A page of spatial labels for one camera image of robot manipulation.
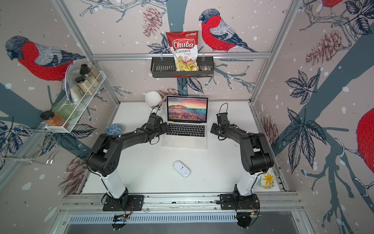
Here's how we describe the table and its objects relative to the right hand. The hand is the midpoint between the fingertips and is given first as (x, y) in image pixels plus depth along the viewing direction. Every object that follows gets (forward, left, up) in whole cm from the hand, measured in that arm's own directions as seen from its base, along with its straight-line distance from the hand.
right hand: (213, 128), depth 100 cm
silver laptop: (+9, +19, 0) cm, 21 cm away
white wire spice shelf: (-8, +72, +33) cm, 79 cm away
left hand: (0, +32, +4) cm, 33 cm away
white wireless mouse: (-28, +20, -2) cm, 35 cm away
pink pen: (+17, +38, +9) cm, 43 cm away
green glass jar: (-14, +76, +33) cm, 84 cm away
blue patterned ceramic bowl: (-4, +71, 0) cm, 71 cm away
